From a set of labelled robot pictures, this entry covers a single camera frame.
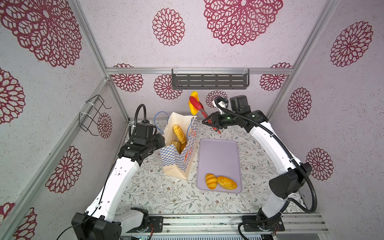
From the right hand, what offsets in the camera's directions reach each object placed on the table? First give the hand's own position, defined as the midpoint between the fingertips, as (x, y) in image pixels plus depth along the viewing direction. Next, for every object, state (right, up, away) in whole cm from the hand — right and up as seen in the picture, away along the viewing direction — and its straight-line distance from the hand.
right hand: (204, 120), depth 72 cm
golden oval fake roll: (+13, -34, +11) cm, 39 cm away
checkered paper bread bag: (-16, -23, +12) cm, 31 cm away
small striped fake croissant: (+5, -34, +13) cm, 37 cm away
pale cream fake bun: (-15, -14, +23) cm, 31 cm away
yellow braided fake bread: (-13, -7, +21) cm, 26 cm away
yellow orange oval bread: (-5, +5, +4) cm, 8 cm away
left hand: (-22, -11, +5) cm, 25 cm away
